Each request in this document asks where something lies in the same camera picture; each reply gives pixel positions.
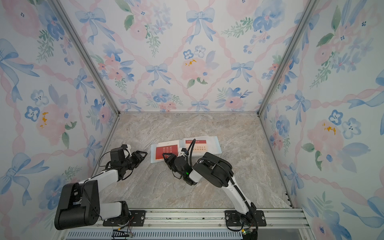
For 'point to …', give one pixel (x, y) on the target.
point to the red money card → (160, 150)
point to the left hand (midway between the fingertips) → (146, 154)
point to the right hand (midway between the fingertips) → (162, 156)
